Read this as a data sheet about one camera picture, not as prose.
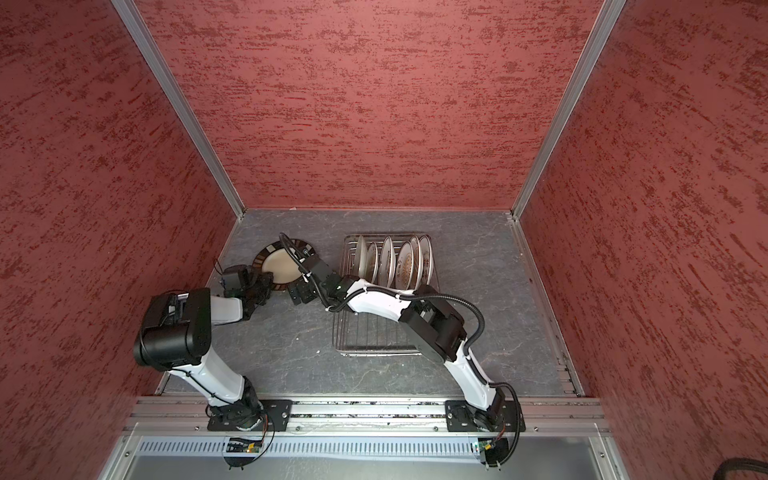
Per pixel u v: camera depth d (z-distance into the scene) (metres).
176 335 0.47
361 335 0.87
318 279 0.68
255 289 0.85
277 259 1.05
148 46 0.76
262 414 0.73
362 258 0.81
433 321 0.56
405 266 0.97
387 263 0.95
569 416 0.76
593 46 0.76
